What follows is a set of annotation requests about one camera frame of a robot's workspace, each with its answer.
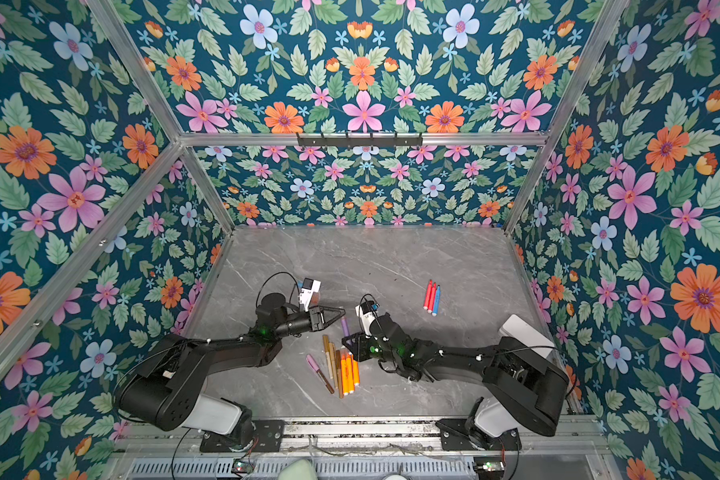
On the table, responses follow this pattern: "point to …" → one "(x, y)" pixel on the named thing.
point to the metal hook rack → (360, 141)
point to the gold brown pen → (325, 348)
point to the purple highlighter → (345, 327)
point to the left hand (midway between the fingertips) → (343, 307)
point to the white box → (527, 334)
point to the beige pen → (339, 372)
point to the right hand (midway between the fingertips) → (344, 344)
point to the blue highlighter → (437, 301)
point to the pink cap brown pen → (317, 370)
